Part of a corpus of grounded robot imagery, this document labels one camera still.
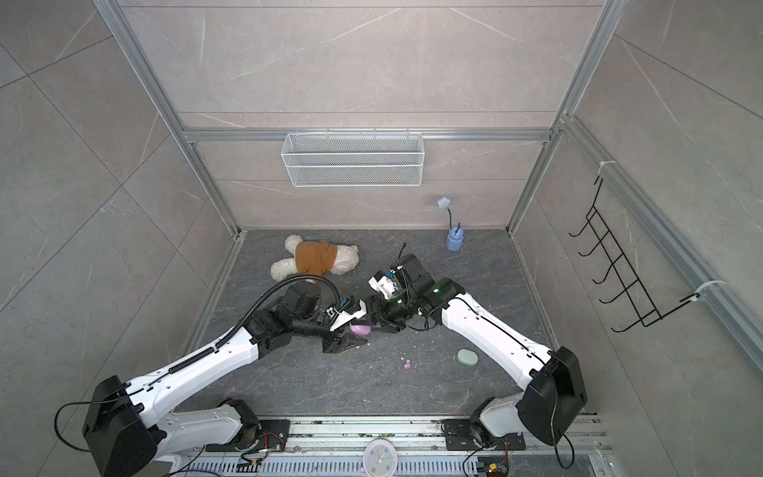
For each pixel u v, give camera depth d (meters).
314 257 0.99
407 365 0.85
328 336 0.65
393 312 0.64
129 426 0.38
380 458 0.69
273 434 0.73
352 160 1.01
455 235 1.07
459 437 0.73
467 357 0.86
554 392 0.38
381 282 0.71
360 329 0.67
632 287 0.63
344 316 0.61
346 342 0.65
